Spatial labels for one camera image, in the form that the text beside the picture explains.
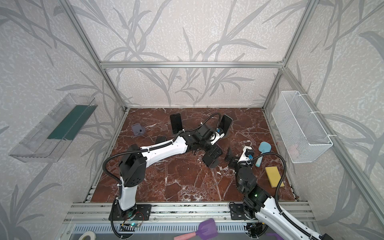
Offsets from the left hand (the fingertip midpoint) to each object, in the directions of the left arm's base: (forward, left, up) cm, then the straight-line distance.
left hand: (219, 144), depth 84 cm
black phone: (-8, +3, +6) cm, 11 cm away
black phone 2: (+11, +39, -14) cm, 43 cm away
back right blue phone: (+13, -5, +2) cm, 14 cm away
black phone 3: (+18, +27, -4) cm, 33 cm away
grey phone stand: (+16, +54, -10) cm, 57 cm away
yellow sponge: (-14, -32, -12) cm, 37 cm away
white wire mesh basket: (-10, -32, +22) cm, 40 cm away
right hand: (-4, -9, +6) cm, 11 cm away
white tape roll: (-41, +60, -13) cm, 74 cm away
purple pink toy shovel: (-38, +7, -12) cm, 41 cm away
